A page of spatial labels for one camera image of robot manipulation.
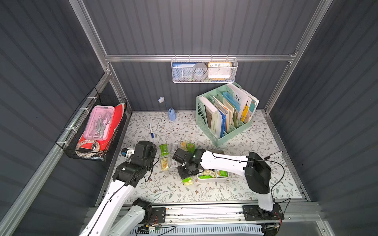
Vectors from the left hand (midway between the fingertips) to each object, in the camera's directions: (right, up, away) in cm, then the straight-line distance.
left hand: (152, 148), depth 73 cm
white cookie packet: (+12, -6, -7) cm, 15 cm away
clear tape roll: (-24, +2, -7) cm, 25 cm away
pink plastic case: (-25, +12, -1) cm, 28 cm away
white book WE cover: (+53, +31, +23) cm, 66 cm away
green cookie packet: (+20, -4, +25) cm, 32 cm away
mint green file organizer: (+39, +19, +15) cm, 46 cm away
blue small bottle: (+5, +20, +39) cm, 43 cm away
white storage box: (+32, -17, +11) cm, 38 cm away
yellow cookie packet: (+3, -12, +17) cm, 21 cm away
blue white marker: (-9, +5, +33) cm, 35 cm away
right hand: (+16, -15, +8) cm, 23 cm away
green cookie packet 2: (+1, -4, +24) cm, 24 cm away
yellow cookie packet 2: (+15, -2, +26) cm, 30 cm away
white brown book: (+32, +18, +12) cm, 39 cm away
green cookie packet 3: (+18, -20, +9) cm, 28 cm away
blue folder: (+40, +13, +16) cm, 45 cm away
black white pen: (+74, -8, +23) cm, 78 cm away
